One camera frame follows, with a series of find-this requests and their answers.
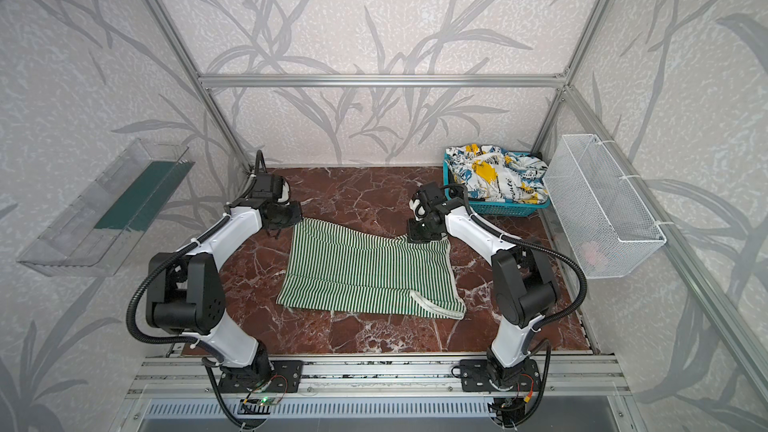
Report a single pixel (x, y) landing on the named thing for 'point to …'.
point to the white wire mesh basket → (610, 225)
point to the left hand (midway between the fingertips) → (301, 205)
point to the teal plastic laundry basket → (492, 208)
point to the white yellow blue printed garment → (490, 173)
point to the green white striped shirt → (340, 266)
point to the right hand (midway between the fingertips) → (410, 228)
